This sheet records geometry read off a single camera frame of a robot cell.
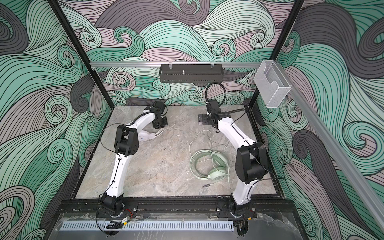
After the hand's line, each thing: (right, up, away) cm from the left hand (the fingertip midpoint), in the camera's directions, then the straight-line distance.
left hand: (165, 124), depth 107 cm
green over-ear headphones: (+33, -24, -31) cm, 51 cm away
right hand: (+30, +5, -16) cm, 34 cm away
